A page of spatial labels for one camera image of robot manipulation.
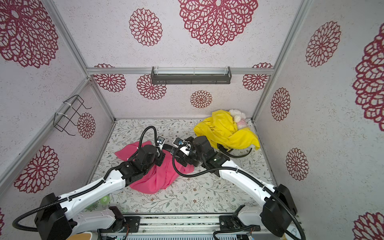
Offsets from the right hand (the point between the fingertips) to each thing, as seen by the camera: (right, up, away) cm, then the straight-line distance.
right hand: (180, 145), depth 76 cm
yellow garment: (+25, +9, +24) cm, 36 cm away
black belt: (+28, -5, +21) cm, 35 cm away
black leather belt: (-6, -1, -1) cm, 6 cm away
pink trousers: (-10, -17, +4) cm, 20 cm away
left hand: (-11, -2, +5) cm, 12 cm away
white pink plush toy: (+39, +17, +26) cm, 50 cm away
